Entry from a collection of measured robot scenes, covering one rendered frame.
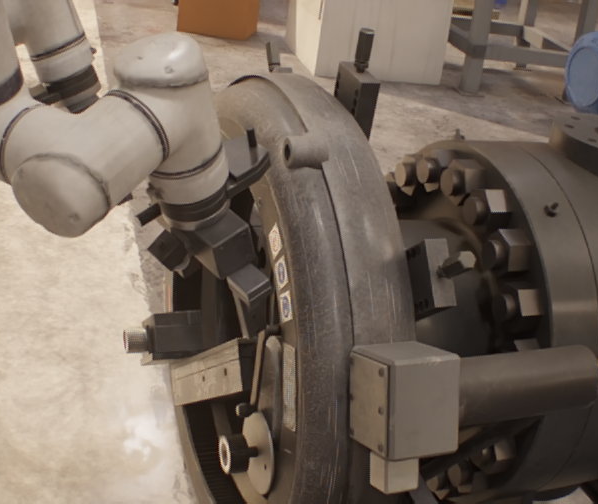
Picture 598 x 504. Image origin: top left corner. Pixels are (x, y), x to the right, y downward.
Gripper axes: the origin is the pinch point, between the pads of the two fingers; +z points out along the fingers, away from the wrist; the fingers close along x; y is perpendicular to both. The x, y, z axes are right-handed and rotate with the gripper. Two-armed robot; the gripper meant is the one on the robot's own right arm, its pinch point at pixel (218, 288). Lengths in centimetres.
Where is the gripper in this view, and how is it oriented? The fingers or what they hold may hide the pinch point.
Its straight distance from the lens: 113.0
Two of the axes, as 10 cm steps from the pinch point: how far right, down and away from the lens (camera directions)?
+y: -7.8, 5.1, -3.6
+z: 1.3, 6.9, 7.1
